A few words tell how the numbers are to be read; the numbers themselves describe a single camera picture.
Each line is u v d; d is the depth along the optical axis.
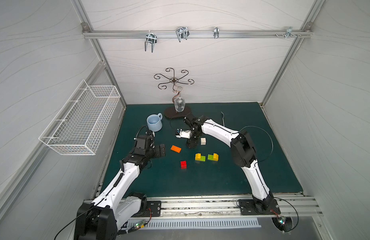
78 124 0.69
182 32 0.77
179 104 0.95
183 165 0.86
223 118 1.11
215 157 0.88
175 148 0.95
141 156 0.60
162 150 0.76
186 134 0.86
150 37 0.78
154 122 1.04
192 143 0.84
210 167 0.89
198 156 0.88
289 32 0.77
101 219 0.38
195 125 0.71
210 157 0.91
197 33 0.77
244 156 0.57
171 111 1.12
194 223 0.70
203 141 0.95
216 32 0.78
